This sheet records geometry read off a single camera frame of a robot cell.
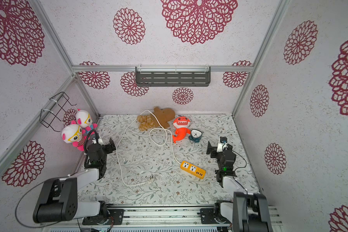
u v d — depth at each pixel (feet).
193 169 2.87
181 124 3.47
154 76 3.09
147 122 3.57
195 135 3.38
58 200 1.40
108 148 2.67
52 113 2.47
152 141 3.38
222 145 2.36
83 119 3.05
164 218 2.45
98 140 2.48
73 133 2.74
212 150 2.58
